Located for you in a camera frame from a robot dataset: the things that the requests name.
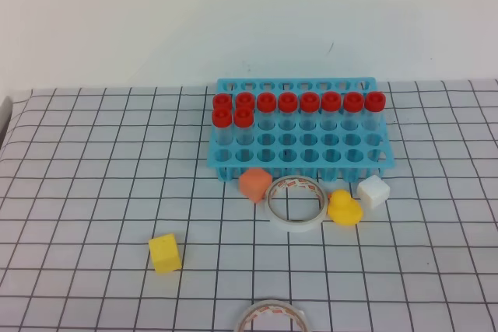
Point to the red capped test tube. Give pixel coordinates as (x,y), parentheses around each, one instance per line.
(244,123)

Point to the red capped tube front left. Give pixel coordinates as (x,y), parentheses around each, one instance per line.
(222,123)

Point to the blue test tube rack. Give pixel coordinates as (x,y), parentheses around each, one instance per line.
(351,154)

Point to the orange foam cube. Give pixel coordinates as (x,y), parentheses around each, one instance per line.
(253,184)

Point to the white tape roll centre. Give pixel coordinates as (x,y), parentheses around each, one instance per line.
(299,182)

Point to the white tape roll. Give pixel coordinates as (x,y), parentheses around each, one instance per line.
(276,307)
(299,182)

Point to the yellow rubber duck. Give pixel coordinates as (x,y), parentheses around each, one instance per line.
(343,209)

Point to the white foam cube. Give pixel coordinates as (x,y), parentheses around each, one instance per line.
(372,192)

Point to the yellow foam cube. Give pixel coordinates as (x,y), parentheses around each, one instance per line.
(164,254)

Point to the white tape roll bottom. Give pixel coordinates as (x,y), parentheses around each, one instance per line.
(276,307)

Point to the checkered table cloth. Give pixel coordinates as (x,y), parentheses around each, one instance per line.
(90,176)

